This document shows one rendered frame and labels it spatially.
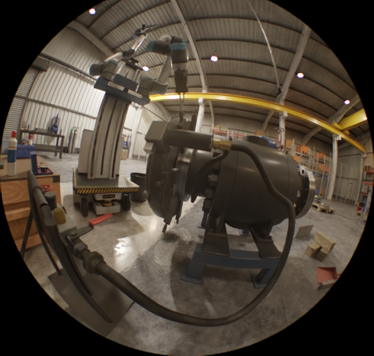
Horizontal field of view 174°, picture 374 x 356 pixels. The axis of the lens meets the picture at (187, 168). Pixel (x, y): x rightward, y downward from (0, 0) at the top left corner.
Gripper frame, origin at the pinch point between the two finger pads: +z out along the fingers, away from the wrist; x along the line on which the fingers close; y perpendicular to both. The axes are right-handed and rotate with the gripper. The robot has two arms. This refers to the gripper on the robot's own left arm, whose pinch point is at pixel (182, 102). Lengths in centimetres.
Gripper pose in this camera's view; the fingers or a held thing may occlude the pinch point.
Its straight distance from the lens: 78.3
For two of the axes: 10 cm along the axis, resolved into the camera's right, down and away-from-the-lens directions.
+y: 0.2, -7.9, 6.2
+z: 0.5, 6.2, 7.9
